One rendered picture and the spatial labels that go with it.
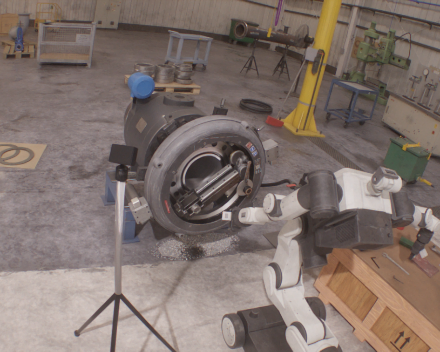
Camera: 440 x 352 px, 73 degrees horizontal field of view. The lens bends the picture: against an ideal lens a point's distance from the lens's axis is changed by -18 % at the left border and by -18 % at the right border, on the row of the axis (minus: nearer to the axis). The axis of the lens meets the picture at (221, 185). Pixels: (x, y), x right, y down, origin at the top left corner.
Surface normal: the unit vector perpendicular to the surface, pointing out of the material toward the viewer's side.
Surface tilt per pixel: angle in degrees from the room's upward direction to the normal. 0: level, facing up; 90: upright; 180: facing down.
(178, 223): 90
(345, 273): 90
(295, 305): 7
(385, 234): 40
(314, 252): 85
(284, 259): 90
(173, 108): 16
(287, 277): 71
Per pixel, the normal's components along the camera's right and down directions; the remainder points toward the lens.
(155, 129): -0.55, -0.47
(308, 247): -0.91, 0.00
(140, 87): 0.49, 0.50
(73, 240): 0.20, -0.86
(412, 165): -0.82, 0.11
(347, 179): -0.33, -0.35
